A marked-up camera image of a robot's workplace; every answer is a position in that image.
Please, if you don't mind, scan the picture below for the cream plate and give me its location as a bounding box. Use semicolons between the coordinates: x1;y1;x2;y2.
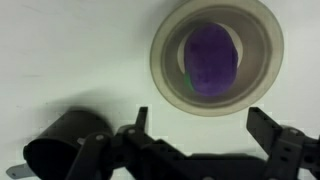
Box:
149;0;285;118

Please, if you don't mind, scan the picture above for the purple plushy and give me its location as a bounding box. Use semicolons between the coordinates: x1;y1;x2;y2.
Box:
183;22;239;98

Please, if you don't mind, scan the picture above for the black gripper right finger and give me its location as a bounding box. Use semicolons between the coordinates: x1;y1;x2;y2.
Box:
246;107;320;180

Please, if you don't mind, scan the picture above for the teal toy pot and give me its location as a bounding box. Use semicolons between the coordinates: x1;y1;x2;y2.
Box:
5;106;116;180

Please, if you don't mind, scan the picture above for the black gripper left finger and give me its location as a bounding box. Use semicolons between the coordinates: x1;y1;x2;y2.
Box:
66;106;158;180

